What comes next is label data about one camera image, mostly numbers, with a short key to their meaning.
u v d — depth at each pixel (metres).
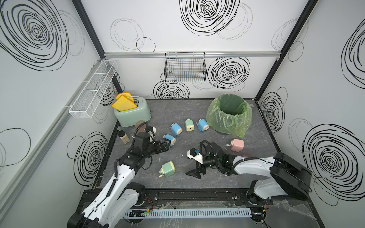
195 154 0.67
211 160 0.69
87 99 0.74
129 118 0.96
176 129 0.94
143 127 0.61
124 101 0.90
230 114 0.80
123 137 0.86
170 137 0.89
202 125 0.96
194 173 0.68
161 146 0.70
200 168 0.68
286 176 0.43
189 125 0.97
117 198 0.47
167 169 0.77
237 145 0.87
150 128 0.72
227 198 0.75
